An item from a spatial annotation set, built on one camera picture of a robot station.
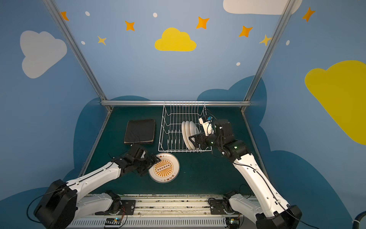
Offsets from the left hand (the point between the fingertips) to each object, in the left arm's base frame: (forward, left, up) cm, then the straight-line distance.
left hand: (157, 163), depth 85 cm
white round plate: (-2, -6, -4) cm, 8 cm away
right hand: (+7, -23, +22) cm, 32 cm away
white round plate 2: (+13, -16, +11) cm, 23 cm away
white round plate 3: (+14, -18, +11) cm, 25 cm away
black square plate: (+25, +16, -2) cm, 30 cm away
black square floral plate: (+17, +10, -3) cm, 20 cm away
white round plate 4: (+19, -21, +10) cm, 30 cm away
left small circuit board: (-28, +20, -9) cm, 36 cm away
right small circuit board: (-28, -43, -8) cm, 52 cm away
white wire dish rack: (+44, -7, -3) cm, 44 cm away
